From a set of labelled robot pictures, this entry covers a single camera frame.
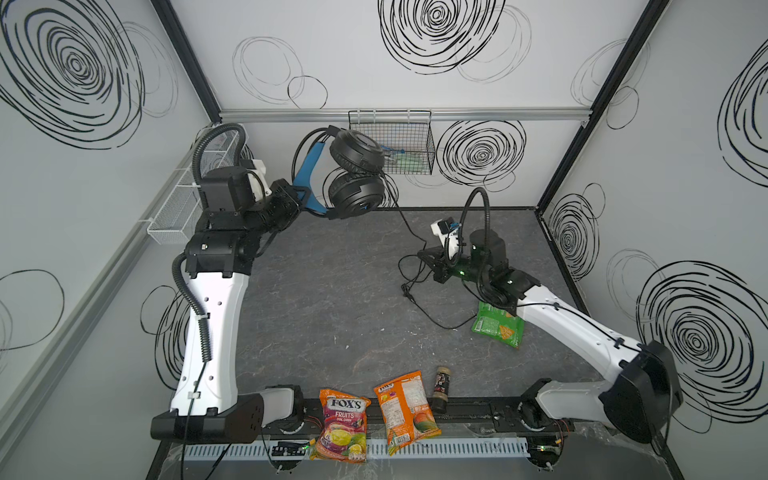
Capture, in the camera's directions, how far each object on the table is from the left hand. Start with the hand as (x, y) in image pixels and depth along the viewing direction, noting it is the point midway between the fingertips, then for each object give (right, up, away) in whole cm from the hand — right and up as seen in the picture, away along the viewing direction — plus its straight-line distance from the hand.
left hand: (312, 188), depth 62 cm
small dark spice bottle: (+29, -50, +13) cm, 60 cm away
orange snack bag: (+21, -53, +10) cm, 58 cm away
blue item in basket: (+17, +16, +28) cm, 37 cm away
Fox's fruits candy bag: (+6, -55, +6) cm, 56 cm away
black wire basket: (+21, +23, +35) cm, 46 cm away
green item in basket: (+23, +12, +25) cm, 36 cm away
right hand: (+23, -14, +13) cm, 30 cm away
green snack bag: (+49, -36, +24) cm, 65 cm away
